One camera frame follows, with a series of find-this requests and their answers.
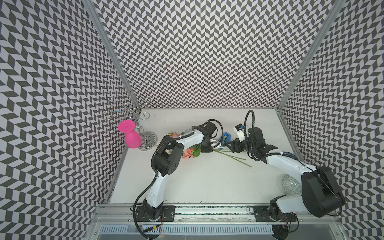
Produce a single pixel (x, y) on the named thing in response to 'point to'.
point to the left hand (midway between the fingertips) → (207, 147)
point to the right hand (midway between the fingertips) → (231, 143)
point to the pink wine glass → (132, 137)
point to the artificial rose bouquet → (194, 151)
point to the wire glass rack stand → (131, 107)
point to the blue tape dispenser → (225, 138)
